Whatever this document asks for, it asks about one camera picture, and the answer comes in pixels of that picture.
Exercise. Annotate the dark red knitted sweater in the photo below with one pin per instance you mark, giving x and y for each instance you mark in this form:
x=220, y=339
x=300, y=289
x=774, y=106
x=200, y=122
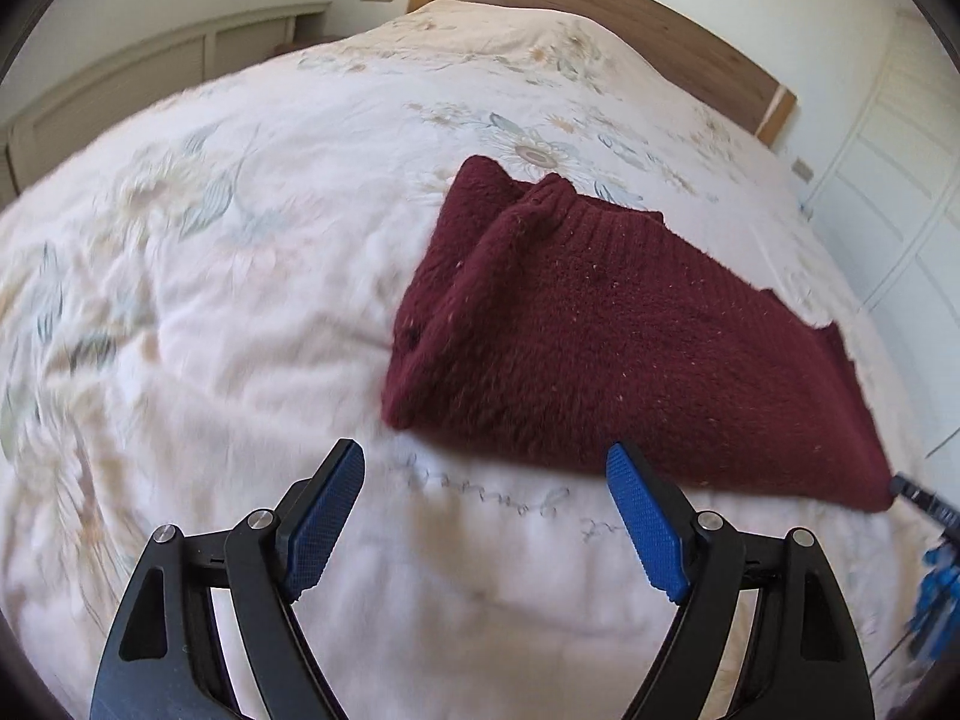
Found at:
x=600, y=345

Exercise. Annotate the low white slatted cabinet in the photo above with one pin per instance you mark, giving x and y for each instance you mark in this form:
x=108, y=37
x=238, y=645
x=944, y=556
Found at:
x=150, y=60

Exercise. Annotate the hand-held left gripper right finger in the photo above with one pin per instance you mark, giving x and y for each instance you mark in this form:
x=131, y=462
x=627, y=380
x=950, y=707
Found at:
x=649, y=521

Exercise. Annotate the wooden bed headboard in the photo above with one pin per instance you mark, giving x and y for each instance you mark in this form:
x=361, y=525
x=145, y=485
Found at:
x=600, y=7

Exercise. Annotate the floral cream duvet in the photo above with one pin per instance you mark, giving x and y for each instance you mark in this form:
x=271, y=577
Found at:
x=225, y=315

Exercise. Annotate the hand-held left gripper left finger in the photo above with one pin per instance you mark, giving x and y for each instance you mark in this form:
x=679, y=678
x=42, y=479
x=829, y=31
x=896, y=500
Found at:
x=322, y=517

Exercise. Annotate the white panelled wardrobe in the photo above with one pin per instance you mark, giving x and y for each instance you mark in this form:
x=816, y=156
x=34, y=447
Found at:
x=900, y=202

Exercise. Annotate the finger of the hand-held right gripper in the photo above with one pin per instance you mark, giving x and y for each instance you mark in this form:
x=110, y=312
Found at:
x=926, y=499

